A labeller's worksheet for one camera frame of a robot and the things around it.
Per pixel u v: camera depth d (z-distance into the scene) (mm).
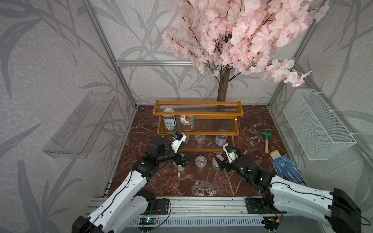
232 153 651
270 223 707
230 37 468
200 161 844
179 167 849
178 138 631
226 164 681
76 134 666
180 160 640
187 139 913
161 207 738
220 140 901
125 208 546
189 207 749
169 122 801
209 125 1138
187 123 806
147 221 704
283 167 873
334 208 416
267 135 990
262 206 662
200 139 915
